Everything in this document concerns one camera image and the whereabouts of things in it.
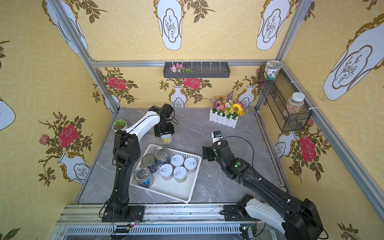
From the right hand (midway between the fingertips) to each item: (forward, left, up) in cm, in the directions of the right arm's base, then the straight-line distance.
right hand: (213, 144), depth 82 cm
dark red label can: (-9, +35, -6) cm, 36 cm away
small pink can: (-8, +12, -10) cm, 18 cm away
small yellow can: (+8, +28, -8) cm, 31 cm away
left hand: (+13, +32, -9) cm, 36 cm away
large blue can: (-6, +28, -4) cm, 29 cm away
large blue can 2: (-18, +36, -5) cm, 40 cm away
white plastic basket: (-20, +24, -15) cm, 34 cm away
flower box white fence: (+28, -7, -11) cm, 31 cm away
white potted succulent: (+15, +60, -5) cm, 62 cm away
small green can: (-14, +18, -10) cm, 25 cm away
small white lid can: (-12, +25, -10) cm, 30 cm away
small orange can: (-6, +20, -10) cm, 23 cm away
